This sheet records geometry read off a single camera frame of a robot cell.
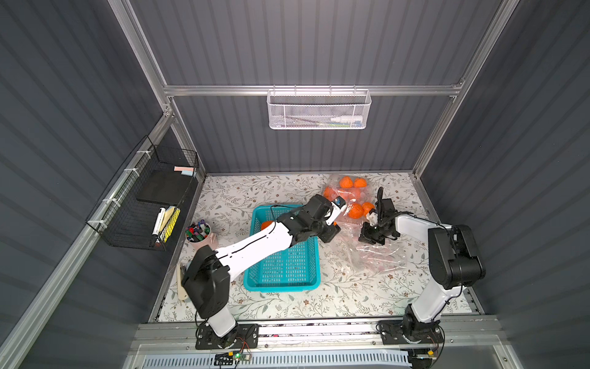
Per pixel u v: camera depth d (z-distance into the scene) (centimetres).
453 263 49
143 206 74
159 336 74
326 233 70
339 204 69
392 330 74
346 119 92
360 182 112
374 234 85
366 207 99
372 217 93
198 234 84
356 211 99
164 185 75
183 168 84
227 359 72
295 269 88
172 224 69
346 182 109
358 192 105
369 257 91
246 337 72
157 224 69
